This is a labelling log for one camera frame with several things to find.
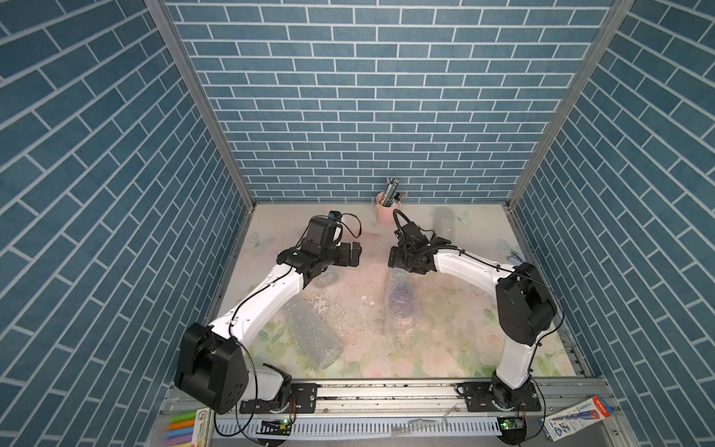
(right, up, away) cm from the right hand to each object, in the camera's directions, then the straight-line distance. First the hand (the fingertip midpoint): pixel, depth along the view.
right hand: (399, 262), depth 94 cm
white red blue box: (+43, -37, -23) cm, 61 cm away
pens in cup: (-2, +24, +14) cm, 28 cm away
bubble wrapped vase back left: (-24, -5, -2) cm, 24 cm away
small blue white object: (+44, 0, +8) cm, 44 cm away
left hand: (-14, +6, -11) cm, 19 cm away
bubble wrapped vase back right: (+19, +13, +13) cm, 27 cm away
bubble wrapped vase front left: (-25, -20, -18) cm, 37 cm away
